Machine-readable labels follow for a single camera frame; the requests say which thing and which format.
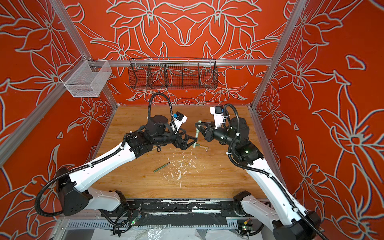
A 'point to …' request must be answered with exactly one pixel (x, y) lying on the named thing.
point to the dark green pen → (162, 166)
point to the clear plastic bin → (86, 78)
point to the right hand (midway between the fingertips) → (196, 122)
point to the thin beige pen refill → (204, 147)
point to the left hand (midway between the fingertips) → (191, 133)
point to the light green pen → (198, 129)
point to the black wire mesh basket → (173, 73)
